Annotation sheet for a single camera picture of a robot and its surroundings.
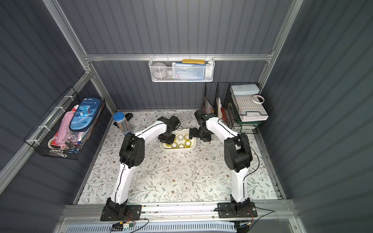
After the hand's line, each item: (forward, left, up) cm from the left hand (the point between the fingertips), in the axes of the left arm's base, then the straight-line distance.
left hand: (169, 142), depth 99 cm
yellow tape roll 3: (-1, -9, 0) cm, 9 cm away
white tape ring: (+18, -61, +20) cm, 66 cm away
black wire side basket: (-18, +49, +34) cm, 62 cm away
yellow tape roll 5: (-2, 0, 0) cm, 2 cm away
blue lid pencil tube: (+7, +29, +18) cm, 35 cm away
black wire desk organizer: (+37, -39, +7) cm, 54 cm away
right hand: (-1, -21, +7) cm, 22 cm away
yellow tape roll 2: (-1, -13, 0) cm, 13 cm away
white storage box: (0, -8, -1) cm, 9 cm away
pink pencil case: (-13, +45, +30) cm, 56 cm away
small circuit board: (-47, +22, -4) cm, 52 cm away
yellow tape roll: (+4, -12, -1) cm, 13 cm away
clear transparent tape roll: (+4, -8, 0) cm, 9 cm away
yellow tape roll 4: (-2, -4, 0) cm, 4 cm away
